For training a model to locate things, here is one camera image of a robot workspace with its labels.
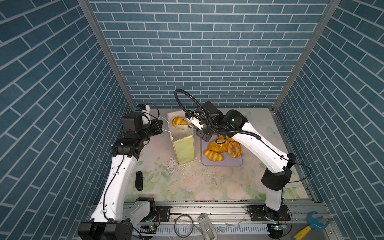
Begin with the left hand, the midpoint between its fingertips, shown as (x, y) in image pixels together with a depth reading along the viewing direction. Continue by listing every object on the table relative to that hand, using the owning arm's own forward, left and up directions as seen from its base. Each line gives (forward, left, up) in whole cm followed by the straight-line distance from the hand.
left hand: (163, 120), depth 72 cm
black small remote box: (-19, +16, -30) cm, 38 cm away
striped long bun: (-5, -27, -28) cm, 39 cm away
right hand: (-3, -17, -1) cm, 17 cm away
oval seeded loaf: (0, -31, -27) cm, 41 cm away
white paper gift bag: (-7, -10, -7) cm, 14 cm away
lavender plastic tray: (-7, -36, -30) cm, 47 cm away
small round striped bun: (+3, -7, -4) cm, 8 cm away
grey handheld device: (-41, -21, -29) cm, 54 cm away
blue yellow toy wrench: (-40, -72, -28) cm, 87 cm away
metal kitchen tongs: (-1, -11, -4) cm, 12 cm away
